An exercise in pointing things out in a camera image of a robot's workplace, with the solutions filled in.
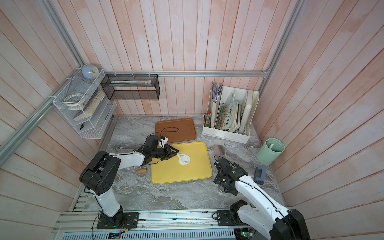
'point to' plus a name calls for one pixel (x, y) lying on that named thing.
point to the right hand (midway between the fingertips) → (223, 182)
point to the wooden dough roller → (141, 171)
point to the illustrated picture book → (228, 117)
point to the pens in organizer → (207, 119)
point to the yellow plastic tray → (170, 170)
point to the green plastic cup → (270, 150)
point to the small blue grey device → (260, 174)
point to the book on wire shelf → (91, 106)
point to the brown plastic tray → (176, 130)
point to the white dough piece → (183, 159)
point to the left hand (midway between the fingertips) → (178, 153)
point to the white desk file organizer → (248, 101)
